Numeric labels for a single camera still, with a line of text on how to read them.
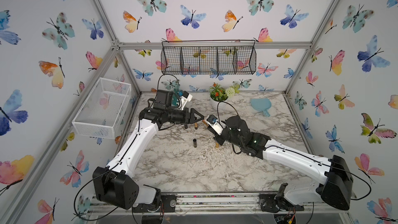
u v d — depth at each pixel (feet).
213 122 2.02
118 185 1.27
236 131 1.80
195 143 2.92
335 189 1.28
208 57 3.22
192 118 2.11
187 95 2.27
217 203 2.47
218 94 3.17
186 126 3.30
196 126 3.23
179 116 2.11
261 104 3.77
